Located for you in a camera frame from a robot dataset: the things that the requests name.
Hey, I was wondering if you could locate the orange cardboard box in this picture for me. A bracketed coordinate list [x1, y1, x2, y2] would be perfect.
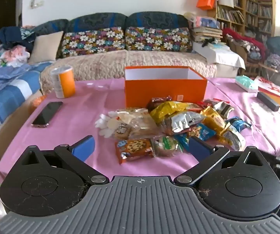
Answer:
[124, 66, 208, 108]

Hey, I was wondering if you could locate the orange and white canister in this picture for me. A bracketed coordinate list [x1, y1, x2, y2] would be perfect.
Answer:
[50, 66, 76, 99]

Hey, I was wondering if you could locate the floral cushion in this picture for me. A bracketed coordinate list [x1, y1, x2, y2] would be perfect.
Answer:
[125, 26, 193, 53]
[62, 27, 126, 59]

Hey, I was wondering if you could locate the black smartphone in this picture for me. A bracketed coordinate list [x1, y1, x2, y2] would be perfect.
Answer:
[31, 101, 64, 128]

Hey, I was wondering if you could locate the long black box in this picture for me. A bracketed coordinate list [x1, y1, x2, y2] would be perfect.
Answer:
[257, 92, 280, 112]

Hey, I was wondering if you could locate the silver foil snack bag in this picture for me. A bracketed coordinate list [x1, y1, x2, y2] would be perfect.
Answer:
[161, 112, 207, 136]

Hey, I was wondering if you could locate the cream snack packet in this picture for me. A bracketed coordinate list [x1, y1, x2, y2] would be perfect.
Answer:
[217, 126, 246, 151]

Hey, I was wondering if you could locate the pink tablecloth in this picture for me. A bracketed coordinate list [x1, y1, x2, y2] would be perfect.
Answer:
[0, 77, 280, 184]

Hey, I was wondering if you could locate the orange paper bag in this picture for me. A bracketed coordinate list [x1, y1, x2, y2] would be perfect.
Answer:
[196, 0, 216, 11]

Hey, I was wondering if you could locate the beige quilted sofa cover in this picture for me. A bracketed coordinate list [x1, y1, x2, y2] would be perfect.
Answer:
[41, 49, 218, 95]

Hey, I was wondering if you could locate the small blue snack packet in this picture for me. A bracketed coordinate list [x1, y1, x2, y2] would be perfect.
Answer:
[228, 117, 252, 132]

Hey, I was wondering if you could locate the pile of dark blue clothes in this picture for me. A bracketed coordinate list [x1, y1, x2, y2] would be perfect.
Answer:
[0, 25, 37, 52]

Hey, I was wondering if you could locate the dark brown snack packet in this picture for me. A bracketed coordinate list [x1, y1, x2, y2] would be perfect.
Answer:
[146, 97, 172, 111]

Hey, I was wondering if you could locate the yellow snack bag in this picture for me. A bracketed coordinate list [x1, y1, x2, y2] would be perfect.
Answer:
[151, 101, 205, 125]

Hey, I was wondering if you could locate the beige pillow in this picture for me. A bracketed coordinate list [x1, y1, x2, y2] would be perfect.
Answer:
[29, 31, 64, 64]

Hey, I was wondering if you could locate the dark blue sofa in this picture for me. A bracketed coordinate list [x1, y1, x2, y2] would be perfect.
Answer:
[0, 12, 218, 95]

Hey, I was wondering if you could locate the orange mesh bag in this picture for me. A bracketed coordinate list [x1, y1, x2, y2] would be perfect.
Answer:
[31, 95, 47, 109]

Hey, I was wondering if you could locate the blue cookie packet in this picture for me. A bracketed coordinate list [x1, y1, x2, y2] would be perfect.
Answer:
[186, 124, 216, 141]

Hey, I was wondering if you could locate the pile of pink clothes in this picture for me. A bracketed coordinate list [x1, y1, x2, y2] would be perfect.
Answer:
[0, 45, 31, 67]

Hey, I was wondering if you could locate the wooden bookshelf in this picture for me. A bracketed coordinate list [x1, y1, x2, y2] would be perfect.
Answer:
[207, 0, 277, 37]

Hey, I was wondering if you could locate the clear green label cake packet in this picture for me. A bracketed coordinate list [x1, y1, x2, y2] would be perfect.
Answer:
[152, 136, 183, 158]

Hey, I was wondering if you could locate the brown chocolate chip cookie packet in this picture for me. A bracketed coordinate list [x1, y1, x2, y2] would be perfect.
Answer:
[116, 138, 154, 164]

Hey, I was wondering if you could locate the clear bag of biscuits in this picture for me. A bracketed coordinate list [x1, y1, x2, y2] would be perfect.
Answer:
[95, 108, 160, 140]

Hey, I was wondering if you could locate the white cardboard box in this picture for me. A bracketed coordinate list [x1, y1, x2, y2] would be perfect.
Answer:
[193, 41, 246, 78]

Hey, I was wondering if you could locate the stack of books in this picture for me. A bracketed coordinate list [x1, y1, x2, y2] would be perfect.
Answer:
[193, 16, 224, 42]

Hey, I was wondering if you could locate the teal tissue pack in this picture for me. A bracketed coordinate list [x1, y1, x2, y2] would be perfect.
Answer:
[235, 75, 260, 93]

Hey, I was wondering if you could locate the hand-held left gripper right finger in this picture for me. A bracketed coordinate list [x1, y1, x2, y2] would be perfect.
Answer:
[174, 136, 272, 186]

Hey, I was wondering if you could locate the red cloth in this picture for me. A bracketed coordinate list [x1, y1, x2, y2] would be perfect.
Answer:
[222, 28, 265, 54]

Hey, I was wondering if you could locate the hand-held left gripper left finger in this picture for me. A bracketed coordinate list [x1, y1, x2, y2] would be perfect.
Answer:
[9, 135, 110, 186]

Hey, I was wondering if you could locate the blue striped blanket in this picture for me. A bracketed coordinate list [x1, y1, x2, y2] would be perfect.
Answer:
[0, 60, 53, 147]

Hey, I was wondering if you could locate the red and white box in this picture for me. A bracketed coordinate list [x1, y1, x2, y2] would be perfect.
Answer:
[254, 76, 280, 112]

